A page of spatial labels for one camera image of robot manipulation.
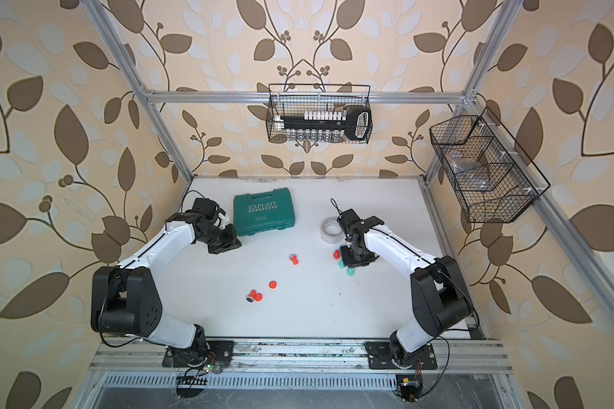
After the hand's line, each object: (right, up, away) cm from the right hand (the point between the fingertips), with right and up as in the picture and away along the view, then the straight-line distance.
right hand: (353, 263), depth 87 cm
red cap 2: (-33, -11, -1) cm, 35 cm away
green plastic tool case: (-35, +17, +17) cm, 43 cm away
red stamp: (-21, 0, +7) cm, 22 cm away
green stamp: (-5, +2, -9) cm, 11 cm away
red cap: (-29, -8, +2) cm, 30 cm away
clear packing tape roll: (-7, +10, +15) cm, 19 cm away
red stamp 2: (-34, -11, -1) cm, 36 cm away
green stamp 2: (-1, -3, +2) cm, 4 cm away
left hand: (-41, +8, 0) cm, 41 cm away
